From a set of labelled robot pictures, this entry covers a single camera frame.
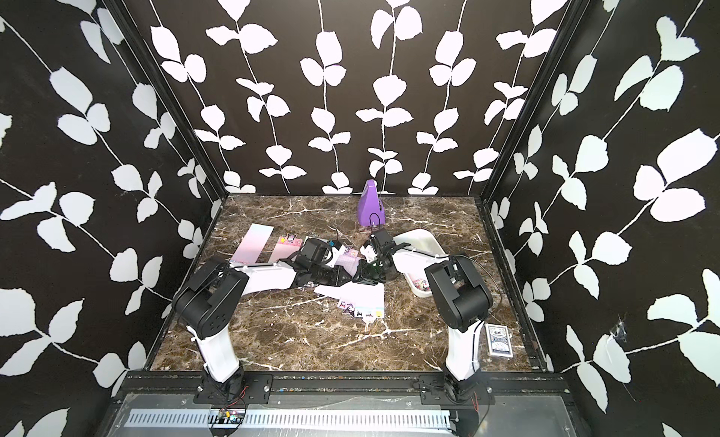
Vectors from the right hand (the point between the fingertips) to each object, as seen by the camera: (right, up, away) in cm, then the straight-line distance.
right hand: (352, 276), depth 92 cm
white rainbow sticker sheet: (+4, -8, -2) cm, 9 cm away
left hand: (0, 0, 0) cm, 0 cm away
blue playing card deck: (+44, -17, -10) cm, 49 cm away
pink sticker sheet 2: (-26, +8, +12) cm, 30 cm away
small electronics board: (-32, -33, -21) cm, 50 cm away
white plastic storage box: (+18, +12, -29) cm, 36 cm away
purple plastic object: (+6, +23, +12) cm, 27 cm away
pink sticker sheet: (-39, +10, +13) cm, 42 cm away
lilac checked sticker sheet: (-2, +4, +9) cm, 10 cm away
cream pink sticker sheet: (+24, -4, +3) cm, 24 cm away
